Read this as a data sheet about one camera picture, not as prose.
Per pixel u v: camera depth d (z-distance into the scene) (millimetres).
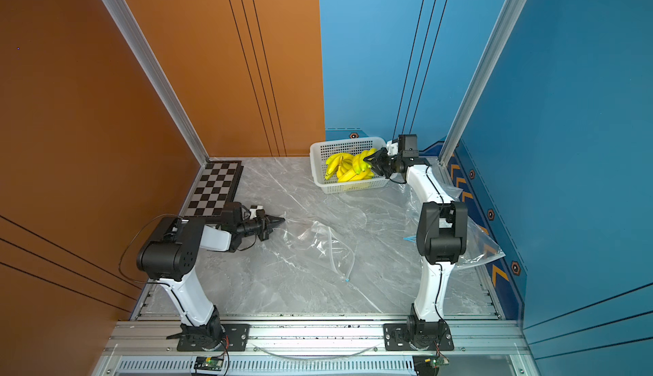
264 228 868
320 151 1157
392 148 892
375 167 875
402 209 1003
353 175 1048
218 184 1077
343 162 1100
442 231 535
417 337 664
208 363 719
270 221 889
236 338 738
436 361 696
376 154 884
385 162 849
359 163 945
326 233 728
